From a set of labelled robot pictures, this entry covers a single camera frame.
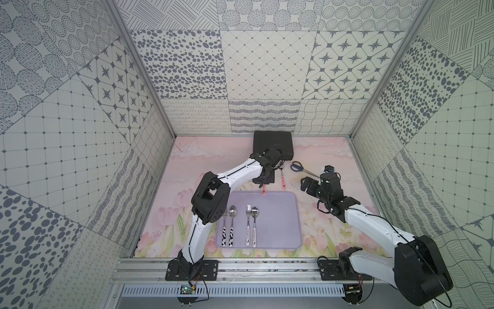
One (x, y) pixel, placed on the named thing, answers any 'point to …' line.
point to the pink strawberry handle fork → (264, 190)
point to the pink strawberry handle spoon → (283, 181)
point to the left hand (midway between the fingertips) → (268, 177)
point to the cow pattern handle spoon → (232, 212)
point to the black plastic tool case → (282, 141)
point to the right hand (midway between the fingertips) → (309, 184)
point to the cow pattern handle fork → (223, 237)
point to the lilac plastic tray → (262, 219)
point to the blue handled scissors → (296, 167)
